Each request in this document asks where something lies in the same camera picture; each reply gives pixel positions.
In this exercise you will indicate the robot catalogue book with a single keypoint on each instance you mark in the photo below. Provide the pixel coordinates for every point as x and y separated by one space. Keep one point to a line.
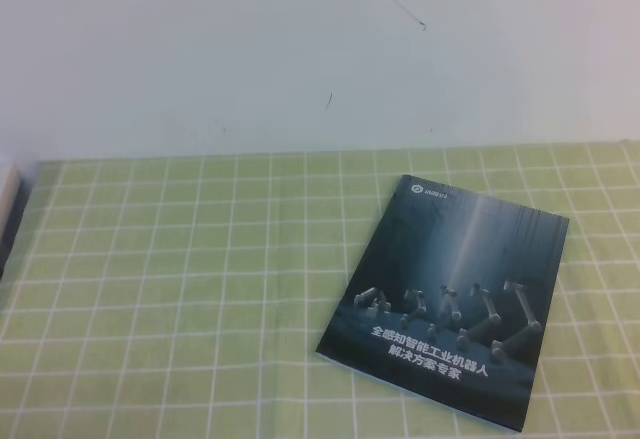
450 299

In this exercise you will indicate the green checked tablecloth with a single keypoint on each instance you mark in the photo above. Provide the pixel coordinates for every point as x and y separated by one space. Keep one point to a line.
184 297

